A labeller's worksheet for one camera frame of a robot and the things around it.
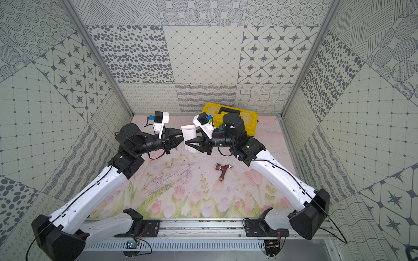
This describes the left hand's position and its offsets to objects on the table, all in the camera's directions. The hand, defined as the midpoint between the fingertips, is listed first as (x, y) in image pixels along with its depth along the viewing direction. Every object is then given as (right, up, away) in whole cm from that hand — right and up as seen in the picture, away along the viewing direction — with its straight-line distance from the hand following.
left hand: (188, 129), depth 59 cm
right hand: (0, -4, +4) cm, 6 cm away
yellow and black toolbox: (+12, +11, +41) cm, 44 cm away
